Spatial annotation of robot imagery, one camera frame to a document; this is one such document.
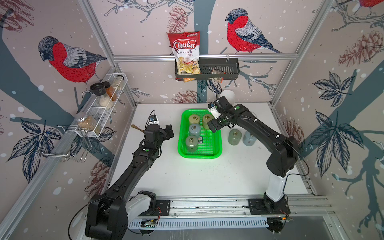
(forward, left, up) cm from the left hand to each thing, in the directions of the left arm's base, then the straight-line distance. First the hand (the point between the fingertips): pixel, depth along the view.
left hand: (166, 123), depth 83 cm
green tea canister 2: (-6, -14, -12) cm, 20 cm away
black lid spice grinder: (+4, +31, +15) cm, 34 cm away
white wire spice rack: (-21, +35, +15) cm, 43 cm away
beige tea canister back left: (+12, -15, -11) cm, 23 cm away
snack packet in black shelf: (+31, -29, +14) cm, 45 cm away
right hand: (+3, -28, -3) cm, 29 cm away
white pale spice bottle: (+22, +30, +13) cm, 39 cm away
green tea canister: (-1, -41, -13) cm, 43 cm away
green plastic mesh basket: (-2, -26, -21) cm, 33 cm away
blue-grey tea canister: (+4, -16, -12) cm, 20 cm away
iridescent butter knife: (+12, +29, -21) cm, 37 cm away
